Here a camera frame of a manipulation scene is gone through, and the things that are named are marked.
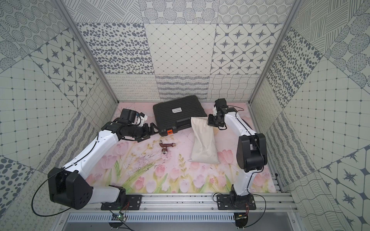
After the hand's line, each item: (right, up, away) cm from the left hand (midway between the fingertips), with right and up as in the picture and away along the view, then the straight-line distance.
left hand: (154, 130), depth 80 cm
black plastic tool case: (+9, +8, +23) cm, 26 cm away
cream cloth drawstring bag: (+29, -12, +5) cm, 32 cm away
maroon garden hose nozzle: (+4, -12, +13) cm, 18 cm away
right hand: (+34, +3, +12) cm, 36 cm away
